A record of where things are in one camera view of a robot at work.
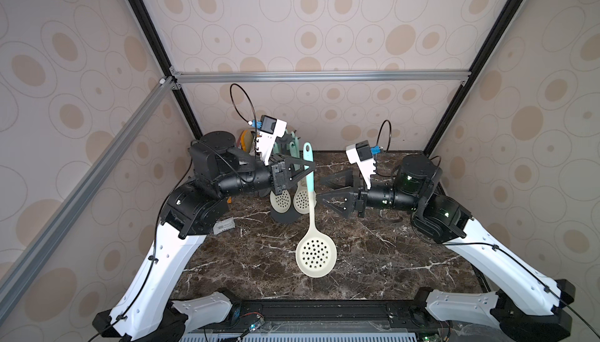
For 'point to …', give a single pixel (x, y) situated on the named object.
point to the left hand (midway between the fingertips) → (318, 170)
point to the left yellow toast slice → (247, 140)
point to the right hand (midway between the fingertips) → (318, 198)
